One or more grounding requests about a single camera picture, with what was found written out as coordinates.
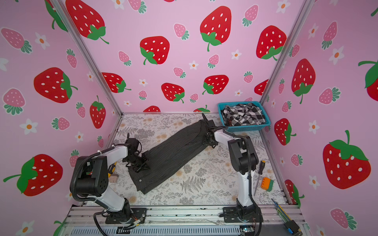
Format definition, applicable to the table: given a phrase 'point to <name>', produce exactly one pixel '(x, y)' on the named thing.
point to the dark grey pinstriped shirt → (179, 148)
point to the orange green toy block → (267, 184)
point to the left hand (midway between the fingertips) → (151, 166)
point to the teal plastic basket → (246, 128)
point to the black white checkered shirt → (240, 114)
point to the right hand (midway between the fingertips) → (206, 141)
